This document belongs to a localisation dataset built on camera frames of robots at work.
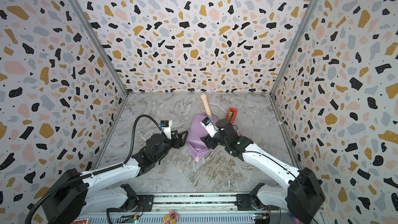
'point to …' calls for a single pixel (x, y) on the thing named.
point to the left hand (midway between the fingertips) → (183, 129)
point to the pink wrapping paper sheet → (196, 130)
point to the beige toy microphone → (204, 99)
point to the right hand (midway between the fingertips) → (204, 130)
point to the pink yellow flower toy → (170, 219)
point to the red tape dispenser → (231, 114)
